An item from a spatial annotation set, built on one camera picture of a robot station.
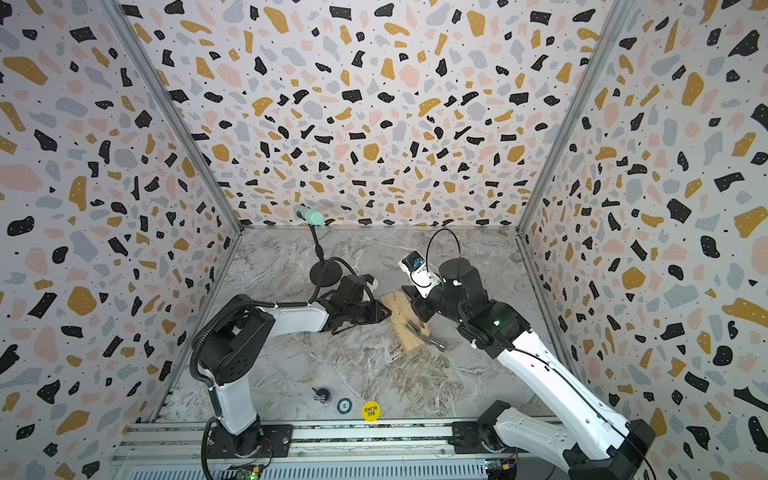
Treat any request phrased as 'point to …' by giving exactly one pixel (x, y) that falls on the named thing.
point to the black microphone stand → (325, 272)
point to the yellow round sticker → (371, 411)
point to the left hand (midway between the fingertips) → (397, 313)
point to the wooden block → (406, 320)
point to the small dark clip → (322, 395)
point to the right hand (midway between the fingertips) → (413, 283)
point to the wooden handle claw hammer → (412, 326)
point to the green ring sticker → (344, 406)
